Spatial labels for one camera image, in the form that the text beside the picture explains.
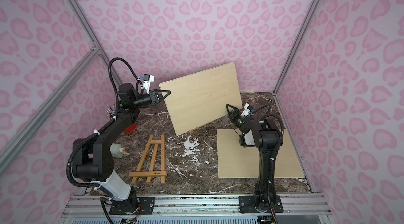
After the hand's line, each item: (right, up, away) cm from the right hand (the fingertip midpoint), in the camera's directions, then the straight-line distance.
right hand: (227, 107), depth 95 cm
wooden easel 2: (-21, -13, -6) cm, 25 cm away
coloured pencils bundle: (-65, -2, -9) cm, 65 cm away
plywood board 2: (-16, +5, -8) cm, 19 cm away
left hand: (-30, +7, -17) cm, 35 cm away
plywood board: (+3, -29, -9) cm, 31 cm away
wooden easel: (-47, -33, -16) cm, 59 cm away
